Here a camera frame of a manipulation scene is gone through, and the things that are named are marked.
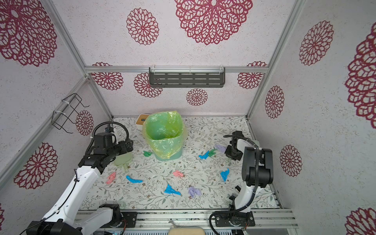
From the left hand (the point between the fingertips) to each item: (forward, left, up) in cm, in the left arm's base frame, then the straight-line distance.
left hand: (125, 146), depth 81 cm
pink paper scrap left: (-11, +11, -18) cm, 23 cm away
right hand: (+4, -64, -18) cm, 67 cm away
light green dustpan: (+1, +7, -17) cm, 19 cm away
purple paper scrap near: (-20, -37, -17) cm, 45 cm away
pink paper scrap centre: (-8, -28, -18) cm, 34 cm away
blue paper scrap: (-9, -57, -19) cm, 61 cm away
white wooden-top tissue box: (+31, +2, -15) cm, 34 cm away
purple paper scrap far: (+9, -58, -18) cm, 61 cm away
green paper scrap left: (+6, -7, -18) cm, 20 cm away
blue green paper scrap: (+5, -48, -18) cm, 52 cm away
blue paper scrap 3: (-18, -23, -18) cm, 35 cm away
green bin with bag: (+16, -20, -9) cm, 27 cm away
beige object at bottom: (-38, -33, -15) cm, 53 cm away
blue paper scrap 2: (-12, -2, -18) cm, 22 cm away
